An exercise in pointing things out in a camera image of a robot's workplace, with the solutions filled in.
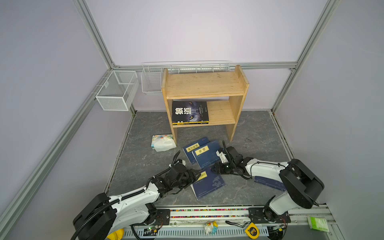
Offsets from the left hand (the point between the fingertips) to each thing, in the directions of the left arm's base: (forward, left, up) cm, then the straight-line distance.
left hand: (198, 178), depth 80 cm
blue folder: (+22, +5, -5) cm, 23 cm away
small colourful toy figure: (-22, -4, -2) cm, 23 cm away
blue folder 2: (+16, -6, -4) cm, 18 cm away
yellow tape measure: (-25, -23, -3) cm, 34 cm away
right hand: (+6, -10, -5) cm, 12 cm away
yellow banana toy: (-22, +38, -2) cm, 44 cm away
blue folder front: (0, -5, -4) cm, 7 cm away
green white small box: (-24, -55, -3) cm, 60 cm away
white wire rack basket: (+59, +26, +29) cm, 71 cm away
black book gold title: (+26, +3, +17) cm, 31 cm away
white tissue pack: (+25, +23, 0) cm, 34 cm away
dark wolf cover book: (+32, +3, +19) cm, 37 cm away
